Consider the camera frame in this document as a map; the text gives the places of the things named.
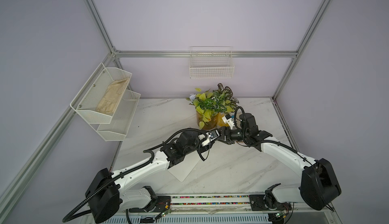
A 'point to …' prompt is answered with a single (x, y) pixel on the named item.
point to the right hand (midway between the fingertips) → (214, 138)
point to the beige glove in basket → (112, 95)
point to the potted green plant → (208, 104)
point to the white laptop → (181, 170)
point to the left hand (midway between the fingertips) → (208, 136)
